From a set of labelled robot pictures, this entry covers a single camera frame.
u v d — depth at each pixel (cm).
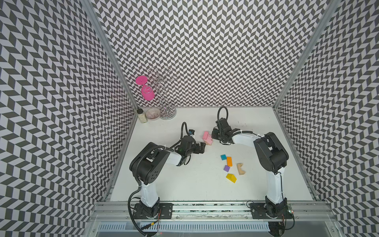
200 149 87
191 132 86
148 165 50
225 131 79
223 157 91
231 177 82
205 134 99
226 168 87
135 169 46
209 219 71
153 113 112
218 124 81
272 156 53
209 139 98
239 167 86
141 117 106
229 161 90
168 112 118
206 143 96
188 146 76
